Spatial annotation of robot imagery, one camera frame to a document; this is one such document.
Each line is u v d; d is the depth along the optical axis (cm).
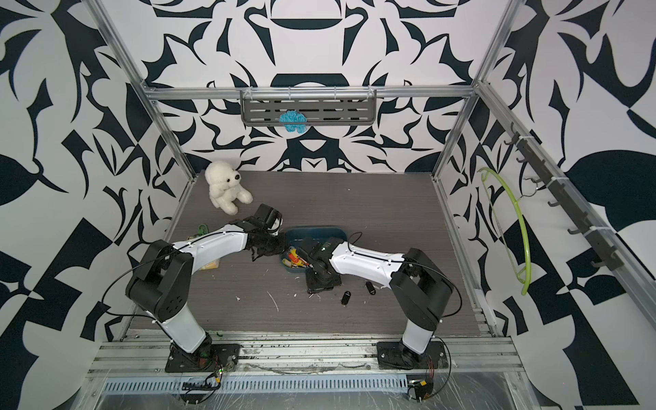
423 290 46
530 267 64
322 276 71
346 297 85
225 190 99
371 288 87
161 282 47
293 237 96
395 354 74
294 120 91
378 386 71
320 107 94
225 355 74
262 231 77
